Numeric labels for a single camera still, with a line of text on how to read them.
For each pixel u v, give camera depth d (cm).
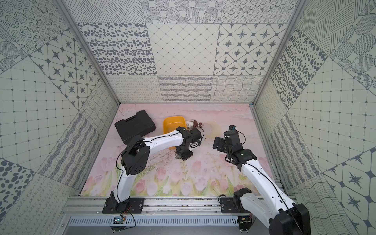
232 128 72
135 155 54
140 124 102
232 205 73
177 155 91
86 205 75
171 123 106
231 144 60
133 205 74
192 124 105
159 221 70
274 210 41
